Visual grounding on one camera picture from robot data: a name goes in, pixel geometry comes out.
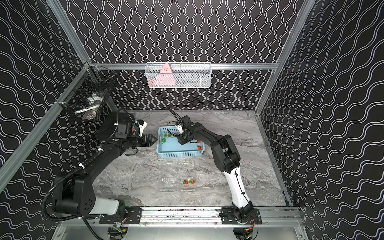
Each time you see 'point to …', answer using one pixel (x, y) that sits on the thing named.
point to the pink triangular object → (165, 77)
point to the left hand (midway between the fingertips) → (152, 136)
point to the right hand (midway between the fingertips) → (182, 139)
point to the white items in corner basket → (92, 103)
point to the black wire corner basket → (85, 96)
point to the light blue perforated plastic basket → (168, 145)
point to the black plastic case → (108, 126)
